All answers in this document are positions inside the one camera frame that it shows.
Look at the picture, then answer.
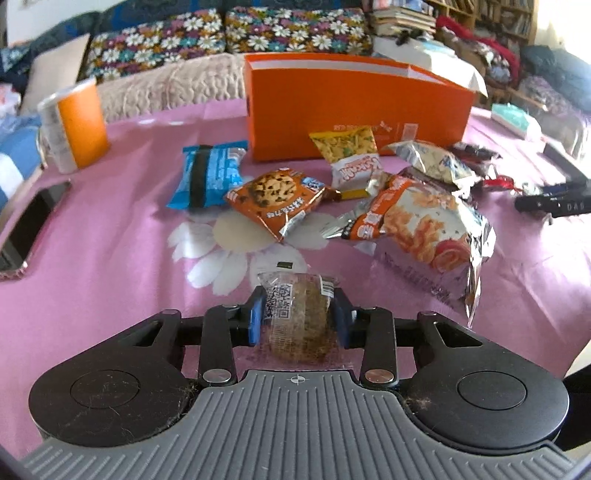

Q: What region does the white cloth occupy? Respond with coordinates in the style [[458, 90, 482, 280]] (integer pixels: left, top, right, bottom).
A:
[[372, 36, 489, 99]]

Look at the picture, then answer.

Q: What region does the dark clothes pile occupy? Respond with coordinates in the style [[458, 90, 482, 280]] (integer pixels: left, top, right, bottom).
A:
[[521, 44, 591, 101]]

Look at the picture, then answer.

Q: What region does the floral cushion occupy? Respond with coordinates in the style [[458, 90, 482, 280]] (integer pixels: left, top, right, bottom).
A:
[[225, 6, 374, 57], [81, 9, 227, 85]]

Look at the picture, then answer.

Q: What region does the quilted sofa cover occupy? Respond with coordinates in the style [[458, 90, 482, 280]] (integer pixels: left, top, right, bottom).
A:
[[98, 52, 248, 124]]

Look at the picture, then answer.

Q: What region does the purple floral tablecloth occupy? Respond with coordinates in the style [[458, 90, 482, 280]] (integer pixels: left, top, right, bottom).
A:
[[0, 96, 591, 462]]

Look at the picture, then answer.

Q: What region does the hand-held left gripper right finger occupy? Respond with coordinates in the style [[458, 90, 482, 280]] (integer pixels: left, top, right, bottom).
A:
[[332, 288, 485, 391]]

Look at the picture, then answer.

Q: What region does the yellow white snack packet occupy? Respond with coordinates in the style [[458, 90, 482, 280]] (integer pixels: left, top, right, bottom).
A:
[[308, 126, 383, 200]]

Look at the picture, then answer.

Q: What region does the stack of books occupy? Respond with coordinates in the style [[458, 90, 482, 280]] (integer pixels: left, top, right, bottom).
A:
[[369, 4, 437, 36]]

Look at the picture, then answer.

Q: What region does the purple floral cloth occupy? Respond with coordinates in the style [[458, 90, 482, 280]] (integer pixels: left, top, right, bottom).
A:
[[518, 76, 591, 126]]

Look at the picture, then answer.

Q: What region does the dark red snack packet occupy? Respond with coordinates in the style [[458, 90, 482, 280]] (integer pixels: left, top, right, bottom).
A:
[[448, 141, 502, 163]]

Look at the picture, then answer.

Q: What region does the brown cookie packet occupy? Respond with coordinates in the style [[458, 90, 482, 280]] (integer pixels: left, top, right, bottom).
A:
[[224, 168, 343, 243]]

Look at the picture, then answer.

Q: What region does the orange cardboard box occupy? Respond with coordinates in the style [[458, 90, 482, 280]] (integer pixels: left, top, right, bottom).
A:
[[243, 52, 477, 161]]

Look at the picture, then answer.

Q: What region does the silver packet orange snack print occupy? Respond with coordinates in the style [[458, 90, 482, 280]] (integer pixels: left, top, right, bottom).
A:
[[322, 174, 498, 320]]

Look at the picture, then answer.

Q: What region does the red garment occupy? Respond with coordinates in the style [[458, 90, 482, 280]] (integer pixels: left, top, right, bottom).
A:
[[435, 16, 521, 71]]

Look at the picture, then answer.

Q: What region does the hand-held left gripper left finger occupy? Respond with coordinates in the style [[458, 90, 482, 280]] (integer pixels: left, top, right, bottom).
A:
[[111, 287, 267, 387]]

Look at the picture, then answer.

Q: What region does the clear brown cake packet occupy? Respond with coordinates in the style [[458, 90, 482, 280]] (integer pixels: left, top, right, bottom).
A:
[[256, 271, 354, 371]]

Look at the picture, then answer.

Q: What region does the orange white cup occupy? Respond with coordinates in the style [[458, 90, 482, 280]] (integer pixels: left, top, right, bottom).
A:
[[37, 76, 112, 174]]

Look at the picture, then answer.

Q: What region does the teal tissue pack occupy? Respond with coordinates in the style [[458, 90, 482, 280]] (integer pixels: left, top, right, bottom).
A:
[[490, 103, 544, 142]]

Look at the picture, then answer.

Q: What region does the beige pillow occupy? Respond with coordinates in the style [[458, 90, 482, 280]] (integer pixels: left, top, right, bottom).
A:
[[21, 33, 91, 114]]

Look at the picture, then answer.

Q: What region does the blue striped cloth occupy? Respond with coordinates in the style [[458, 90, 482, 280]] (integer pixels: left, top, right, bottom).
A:
[[0, 114, 48, 209]]

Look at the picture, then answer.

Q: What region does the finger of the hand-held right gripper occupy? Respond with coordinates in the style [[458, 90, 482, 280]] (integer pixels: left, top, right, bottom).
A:
[[541, 181, 591, 195], [515, 191, 591, 220]]

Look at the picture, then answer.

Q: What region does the bookshelf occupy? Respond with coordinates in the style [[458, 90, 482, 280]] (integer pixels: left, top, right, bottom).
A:
[[427, 0, 539, 43]]

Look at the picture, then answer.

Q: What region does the black smartphone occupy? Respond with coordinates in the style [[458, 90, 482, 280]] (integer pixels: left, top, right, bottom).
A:
[[0, 180, 73, 281]]

